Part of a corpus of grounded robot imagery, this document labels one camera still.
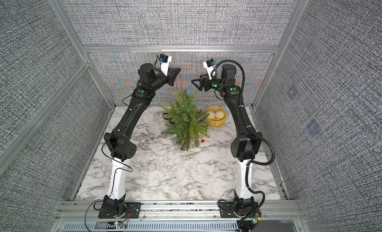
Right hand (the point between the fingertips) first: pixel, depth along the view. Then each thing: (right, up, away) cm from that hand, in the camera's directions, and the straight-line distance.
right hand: (197, 73), depth 78 cm
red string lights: (+3, -35, -3) cm, 35 cm away
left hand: (-7, +3, -3) cm, 8 cm away
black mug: (-19, -24, +25) cm, 39 cm away
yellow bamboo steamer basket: (+13, -27, +25) cm, 39 cm away
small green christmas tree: (-6, -25, -5) cm, 26 cm away
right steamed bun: (+17, -21, +28) cm, 39 cm away
